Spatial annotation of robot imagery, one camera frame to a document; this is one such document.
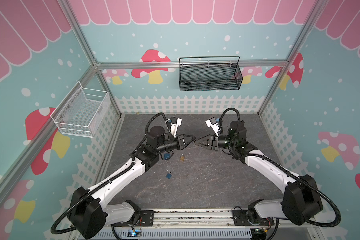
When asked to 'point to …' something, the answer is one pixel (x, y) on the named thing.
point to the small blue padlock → (169, 175)
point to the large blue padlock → (167, 156)
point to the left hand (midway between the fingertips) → (195, 141)
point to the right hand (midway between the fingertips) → (196, 143)
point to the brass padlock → (182, 158)
